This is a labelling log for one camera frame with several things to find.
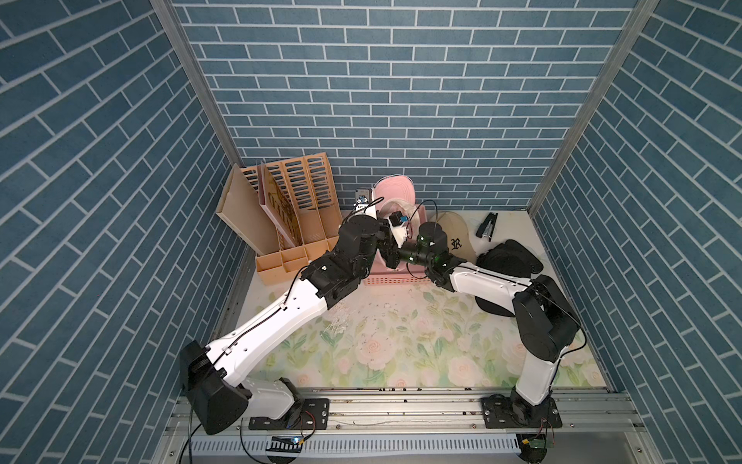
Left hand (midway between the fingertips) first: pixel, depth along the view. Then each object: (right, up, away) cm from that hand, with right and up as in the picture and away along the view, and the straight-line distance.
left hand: (388, 213), depth 70 cm
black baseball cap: (+41, -13, +24) cm, 49 cm away
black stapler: (+40, -2, +45) cm, 60 cm away
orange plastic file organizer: (-30, +15, +38) cm, 51 cm away
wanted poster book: (-36, +5, +23) cm, 43 cm away
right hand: (-4, -8, +11) cm, 14 cm away
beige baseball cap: (+26, -3, +36) cm, 45 cm away
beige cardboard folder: (-47, +5, +21) cm, 51 cm away
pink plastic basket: (+5, -16, +9) cm, 20 cm away
